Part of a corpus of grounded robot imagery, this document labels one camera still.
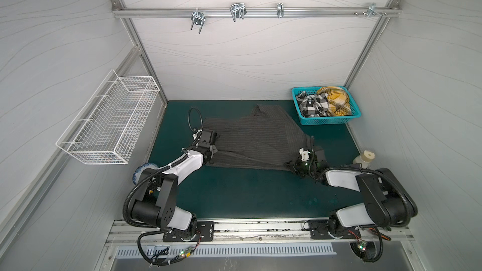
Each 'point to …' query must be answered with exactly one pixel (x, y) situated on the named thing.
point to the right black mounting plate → (318, 230)
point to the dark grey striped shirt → (266, 138)
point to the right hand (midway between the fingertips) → (286, 159)
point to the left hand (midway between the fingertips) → (209, 142)
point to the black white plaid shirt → (313, 105)
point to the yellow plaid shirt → (338, 99)
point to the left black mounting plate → (205, 233)
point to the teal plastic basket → (306, 120)
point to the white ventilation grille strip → (167, 252)
